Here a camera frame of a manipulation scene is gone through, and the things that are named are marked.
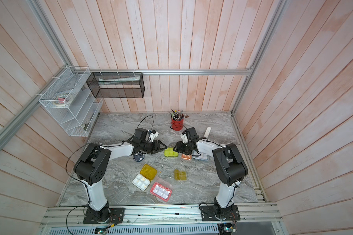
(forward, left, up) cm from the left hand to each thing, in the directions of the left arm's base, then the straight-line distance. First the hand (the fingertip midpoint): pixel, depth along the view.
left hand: (164, 150), depth 92 cm
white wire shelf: (+6, +47, +23) cm, 52 cm away
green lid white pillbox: (+1, -3, -5) cm, 5 cm away
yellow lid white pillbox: (-18, +12, -5) cm, 22 cm away
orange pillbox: (-3, -15, -4) cm, 16 cm away
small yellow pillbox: (-14, -10, -6) cm, 18 cm away
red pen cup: (+20, -8, 0) cm, 22 cm away
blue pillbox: (-3, -25, -4) cm, 25 cm away
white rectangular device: (+17, -30, -2) cm, 35 cm away
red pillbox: (-24, +1, -5) cm, 24 cm away
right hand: (+2, -7, -3) cm, 8 cm away
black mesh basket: (+37, +33, +23) cm, 55 cm away
